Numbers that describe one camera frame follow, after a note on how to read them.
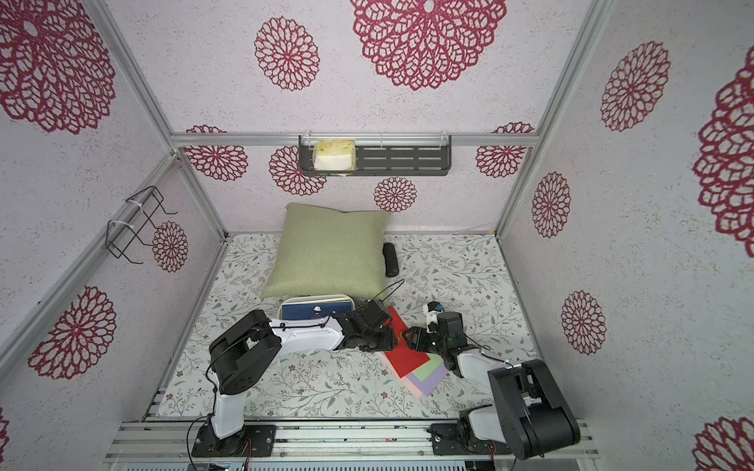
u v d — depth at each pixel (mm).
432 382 837
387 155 939
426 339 810
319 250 973
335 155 898
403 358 879
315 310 916
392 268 1062
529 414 425
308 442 746
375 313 714
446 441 730
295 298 950
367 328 712
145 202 804
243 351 523
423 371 856
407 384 834
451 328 715
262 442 733
